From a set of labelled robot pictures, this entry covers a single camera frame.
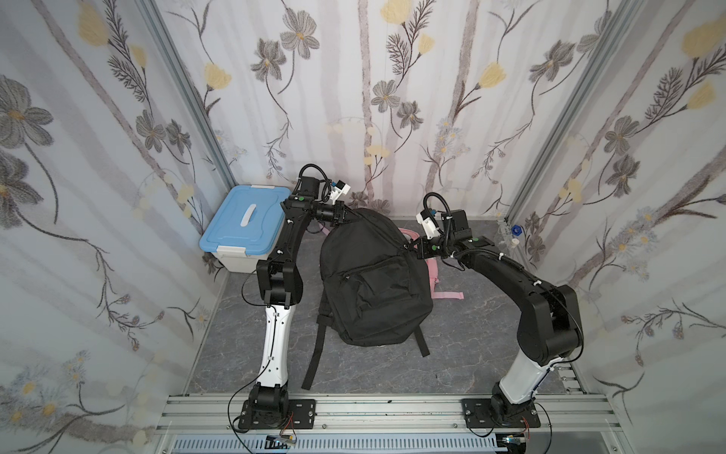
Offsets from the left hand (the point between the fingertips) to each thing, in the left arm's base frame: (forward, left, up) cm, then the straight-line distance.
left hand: (361, 214), depth 90 cm
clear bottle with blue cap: (+2, -56, -16) cm, 58 cm away
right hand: (-9, -18, -3) cm, 20 cm away
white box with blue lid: (+1, +39, -7) cm, 39 cm away
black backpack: (-21, -4, -12) cm, 25 cm away
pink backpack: (-8, -25, -19) cm, 32 cm away
